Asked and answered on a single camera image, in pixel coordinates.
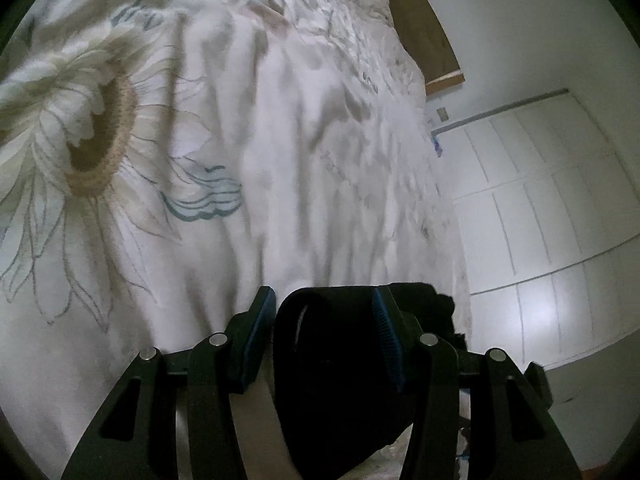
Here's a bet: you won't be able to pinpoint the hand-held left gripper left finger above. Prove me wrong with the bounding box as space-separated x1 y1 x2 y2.
60 285 277 480

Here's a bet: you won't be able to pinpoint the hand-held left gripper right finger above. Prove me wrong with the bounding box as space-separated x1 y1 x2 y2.
372 285 584 480

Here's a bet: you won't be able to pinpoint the black pants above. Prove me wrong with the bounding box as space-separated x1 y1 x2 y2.
271 282 472 480

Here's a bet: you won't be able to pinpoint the white floral duvet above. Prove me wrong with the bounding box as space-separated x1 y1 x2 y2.
0 0 473 480

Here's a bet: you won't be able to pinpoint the white wardrobe doors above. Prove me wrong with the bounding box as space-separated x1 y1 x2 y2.
431 88 640 372

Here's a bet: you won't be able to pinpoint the wooden headboard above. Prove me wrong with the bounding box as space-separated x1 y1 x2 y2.
361 0 466 96

